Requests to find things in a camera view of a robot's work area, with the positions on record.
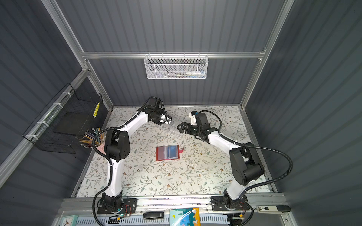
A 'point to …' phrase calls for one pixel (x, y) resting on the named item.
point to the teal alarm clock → (71, 220)
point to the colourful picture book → (190, 216)
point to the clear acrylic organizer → (172, 128)
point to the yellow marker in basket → (96, 110)
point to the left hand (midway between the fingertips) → (165, 113)
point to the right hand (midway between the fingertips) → (184, 127)
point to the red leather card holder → (168, 153)
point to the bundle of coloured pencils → (88, 142)
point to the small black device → (151, 215)
